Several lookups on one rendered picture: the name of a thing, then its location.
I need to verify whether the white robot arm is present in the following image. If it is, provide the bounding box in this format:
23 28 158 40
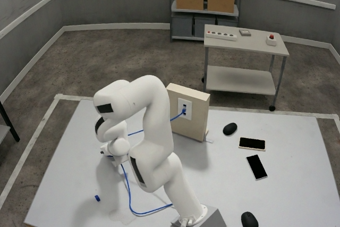
93 75 208 227

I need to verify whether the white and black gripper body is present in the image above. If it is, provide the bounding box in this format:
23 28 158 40
100 143 111 156

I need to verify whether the black computer mouse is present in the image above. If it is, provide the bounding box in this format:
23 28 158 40
241 212 259 227
223 123 237 135

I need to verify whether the beige mounting board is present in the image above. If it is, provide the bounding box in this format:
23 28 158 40
166 83 210 142

